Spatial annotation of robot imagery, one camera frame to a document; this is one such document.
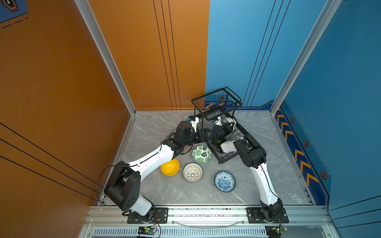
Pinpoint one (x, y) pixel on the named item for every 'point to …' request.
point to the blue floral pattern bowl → (224, 181)
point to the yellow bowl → (170, 168)
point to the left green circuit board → (146, 230)
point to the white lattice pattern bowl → (192, 172)
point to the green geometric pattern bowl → (232, 121)
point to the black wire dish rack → (222, 102)
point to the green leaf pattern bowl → (202, 154)
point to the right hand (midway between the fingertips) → (235, 123)
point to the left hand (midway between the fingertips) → (210, 132)
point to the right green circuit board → (275, 231)
